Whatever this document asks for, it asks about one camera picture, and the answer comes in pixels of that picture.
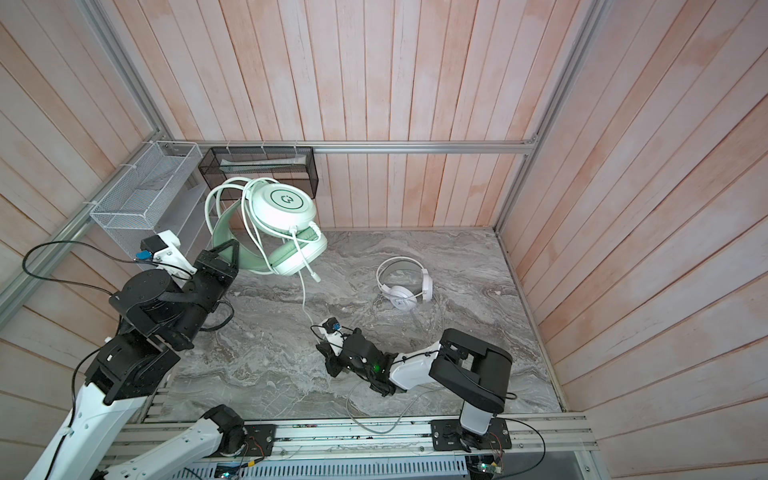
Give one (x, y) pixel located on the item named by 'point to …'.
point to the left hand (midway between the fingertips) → (244, 248)
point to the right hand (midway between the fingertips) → (320, 346)
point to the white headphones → (403, 297)
